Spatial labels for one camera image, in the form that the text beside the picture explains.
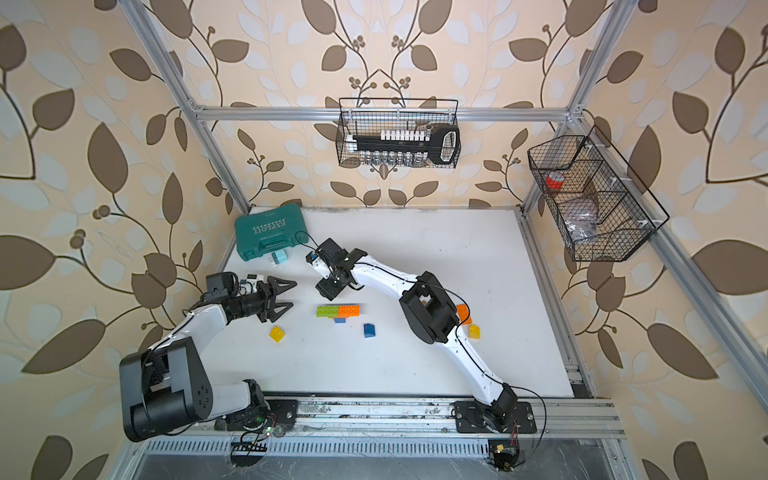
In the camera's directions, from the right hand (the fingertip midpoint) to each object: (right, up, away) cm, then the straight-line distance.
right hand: (331, 284), depth 97 cm
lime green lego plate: (+1, -6, -10) cm, 12 cm away
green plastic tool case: (-24, +18, +11) cm, 32 cm away
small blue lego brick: (+4, -10, -7) cm, 13 cm away
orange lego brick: (+7, -7, -9) cm, 13 cm away
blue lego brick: (+13, -13, -8) cm, 20 cm away
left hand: (-10, 0, -12) cm, 16 cm away
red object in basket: (+69, +31, -8) cm, 76 cm away
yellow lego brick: (-14, -14, -9) cm, 22 cm away
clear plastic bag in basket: (+66, +17, -26) cm, 73 cm away
